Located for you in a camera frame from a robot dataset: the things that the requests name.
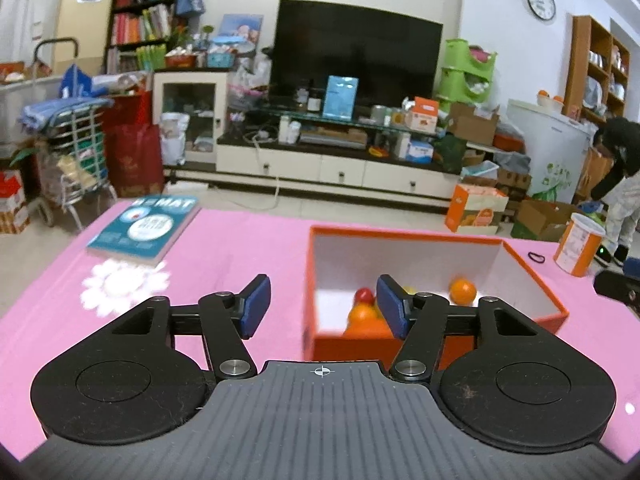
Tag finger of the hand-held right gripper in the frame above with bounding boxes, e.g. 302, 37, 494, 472
594, 270, 640, 318

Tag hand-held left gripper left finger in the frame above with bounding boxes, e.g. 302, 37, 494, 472
106, 274, 272, 382

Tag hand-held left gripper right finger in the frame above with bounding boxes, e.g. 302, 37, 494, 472
376, 274, 544, 382

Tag orange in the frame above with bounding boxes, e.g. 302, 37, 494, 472
346, 304, 386, 333
448, 278, 477, 306

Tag orange cardboard box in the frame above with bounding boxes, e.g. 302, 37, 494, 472
302, 226, 570, 363

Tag orange and white canister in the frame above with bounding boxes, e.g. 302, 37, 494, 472
553, 212, 607, 277

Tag open brown cardboard box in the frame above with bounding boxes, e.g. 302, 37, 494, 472
512, 199, 581, 241

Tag orange printed carton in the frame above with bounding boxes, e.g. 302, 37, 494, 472
445, 183, 509, 234

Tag teal book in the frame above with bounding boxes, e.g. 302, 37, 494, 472
86, 197, 201, 268

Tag white and black television stand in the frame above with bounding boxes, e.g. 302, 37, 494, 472
216, 105, 463, 201

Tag white chest freezer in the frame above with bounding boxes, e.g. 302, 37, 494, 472
506, 98, 598, 206

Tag dark green bag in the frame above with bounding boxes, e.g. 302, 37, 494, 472
434, 135, 468, 176

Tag silver media player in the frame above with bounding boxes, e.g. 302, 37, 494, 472
300, 127, 368, 150

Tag white bottle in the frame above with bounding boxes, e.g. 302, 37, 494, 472
278, 115, 301, 145

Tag white printed sack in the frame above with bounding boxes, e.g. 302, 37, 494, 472
159, 112, 191, 166

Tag large red paper bag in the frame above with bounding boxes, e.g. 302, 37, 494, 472
105, 122, 166, 198

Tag small orange and white box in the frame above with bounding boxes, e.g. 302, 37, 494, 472
405, 96, 440, 134

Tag white bowl of oranges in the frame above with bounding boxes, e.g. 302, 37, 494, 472
536, 90, 566, 113

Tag white glass door cabinet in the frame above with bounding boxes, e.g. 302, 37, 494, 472
151, 67, 231, 163

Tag light blue packet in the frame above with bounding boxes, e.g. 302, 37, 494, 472
322, 75, 359, 121

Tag metal shopping trolley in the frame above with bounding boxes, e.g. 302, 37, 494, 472
20, 40, 118, 233

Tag wooden shelf unit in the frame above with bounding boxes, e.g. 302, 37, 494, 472
570, 15, 632, 126

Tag green stacking bins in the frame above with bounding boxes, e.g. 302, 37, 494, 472
434, 38, 497, 106

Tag small red paper bag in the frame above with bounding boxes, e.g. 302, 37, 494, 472
102, 91, 153, 128

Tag black television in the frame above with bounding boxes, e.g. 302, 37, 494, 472
270, 0, 444, 108

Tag red and white carton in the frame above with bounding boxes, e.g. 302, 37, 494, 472
0, 170, 32, 235

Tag blue picture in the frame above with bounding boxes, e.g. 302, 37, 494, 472
218, 13, 264, 48

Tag folded blue cloth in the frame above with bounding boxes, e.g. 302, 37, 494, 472
19, 97, 115, 128

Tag blue plastic bag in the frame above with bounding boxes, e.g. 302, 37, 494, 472
60, 64, 108, 98

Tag black bookshelf with books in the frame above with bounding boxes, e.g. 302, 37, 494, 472
104, 0, 201, 73

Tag white plastic storage bin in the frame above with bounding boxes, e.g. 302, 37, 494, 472
0, 72, 61, 146

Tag beige standing air conditioner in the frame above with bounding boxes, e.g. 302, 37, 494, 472
56, 0, 121, 61

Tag white curtain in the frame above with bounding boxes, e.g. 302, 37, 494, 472
0, 0, 76, 66

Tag round wall clock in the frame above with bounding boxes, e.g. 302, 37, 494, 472
526, 0, 557, 22

